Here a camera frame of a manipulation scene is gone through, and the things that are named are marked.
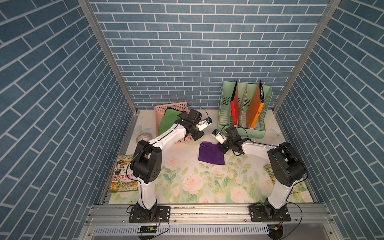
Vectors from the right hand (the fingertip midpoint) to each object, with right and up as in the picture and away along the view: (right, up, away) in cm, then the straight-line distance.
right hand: (220, 142), depth 98 cm
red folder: (+7, +24, -11) cm, 27 cm away
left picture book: (-58, -20, -13) cm, 62 cm away
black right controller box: (+23, -39, -27) cm, 53 cm away
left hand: (-12, +8, -5) cm, 15 cm away
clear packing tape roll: (-52, +4, +3) cm, 52 cm away
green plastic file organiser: (+20, +35, +8) cm, 41 cm away
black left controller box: (-39, -39, -26) cm, 61 cm away
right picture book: (+43, -23, -15) cm, 51 cm away
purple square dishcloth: (-8, -6, -2) cm, 10 cm away
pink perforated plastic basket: (-45, +22, +18) cm, 53 cm away
